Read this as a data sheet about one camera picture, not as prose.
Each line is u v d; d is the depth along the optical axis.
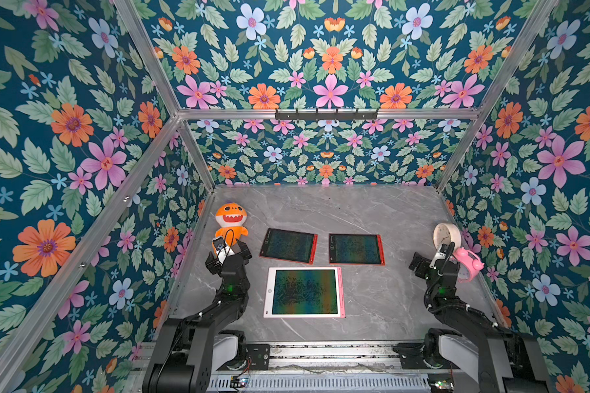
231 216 0.99
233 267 0.66
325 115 0.93
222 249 0.71
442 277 0.66
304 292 0.86
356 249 0.98
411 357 0.73
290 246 0.99
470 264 0.83
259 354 0.74
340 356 0.75
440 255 0.77
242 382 0.72
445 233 0.93
